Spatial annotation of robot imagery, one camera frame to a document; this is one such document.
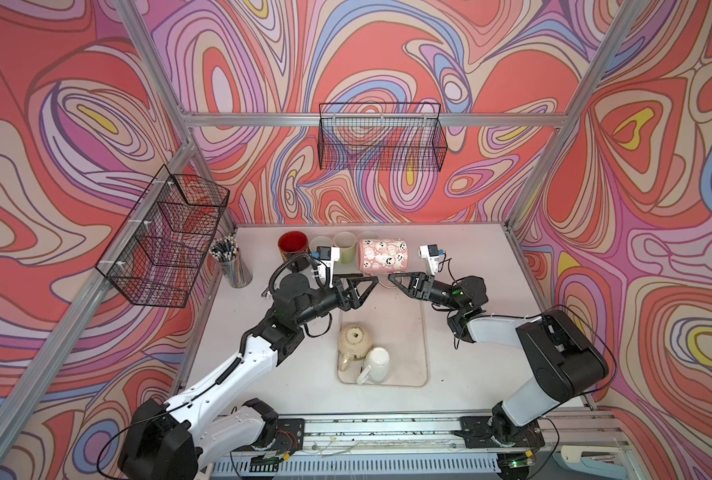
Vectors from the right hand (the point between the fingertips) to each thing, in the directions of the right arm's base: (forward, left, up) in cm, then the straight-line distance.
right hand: (390, 284), depth 75 cm
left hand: (-3, +5, +6) cm, 9 cm away
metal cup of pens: (+17, +48, -5) cm, 51 cm away
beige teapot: (-9, +10, -15) cm, 20 cm away
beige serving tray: (+1, -4, -24) cm, 24 cm away
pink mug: (+3, +2, +8) cm, 9 cm away
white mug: (-16, +4, -14) cm, 21 cm away
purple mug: (+28, +21, -13) cm, 38 cm away
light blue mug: (+31, +4, -14) cm, 34 cm away
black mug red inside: (+27, +31, -13) cm, 43 cm away
